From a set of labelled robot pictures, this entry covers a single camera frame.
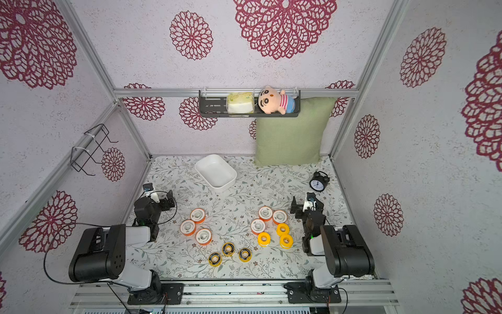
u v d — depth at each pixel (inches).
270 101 33.3
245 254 32.8
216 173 43.3
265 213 37.3
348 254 17.7
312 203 29.5
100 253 18.5
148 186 30.6
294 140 39.1
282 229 35.4
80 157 28.7
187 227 35.5
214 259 32.1
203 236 34.5
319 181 39.4
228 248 33.5
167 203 33.3
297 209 32.2
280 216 36.8
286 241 34.0
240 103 35.3
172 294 28.9
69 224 28.7
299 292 28.7
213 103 35.5
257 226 35.9
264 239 34.2
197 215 37.0
